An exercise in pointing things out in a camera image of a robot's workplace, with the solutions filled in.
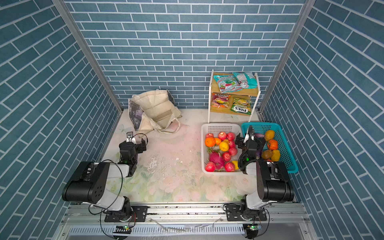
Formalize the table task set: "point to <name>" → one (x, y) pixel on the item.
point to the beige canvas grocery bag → (155, 110)
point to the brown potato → (267, 154)
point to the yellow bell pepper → (276, 155)
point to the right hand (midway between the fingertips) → (248, 133)
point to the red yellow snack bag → (220, 101)
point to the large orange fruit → (210, 141)
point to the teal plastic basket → (286, 157)
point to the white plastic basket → (216, 128)
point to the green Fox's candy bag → (242, 105)
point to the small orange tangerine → (218, 141)
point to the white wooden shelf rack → (233, 93)
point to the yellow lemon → (236, 164)
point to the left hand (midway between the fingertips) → (134, 139)
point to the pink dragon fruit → (218, 160)
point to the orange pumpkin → (273, 144)
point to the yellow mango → (269, 135)
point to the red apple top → (222, 135)
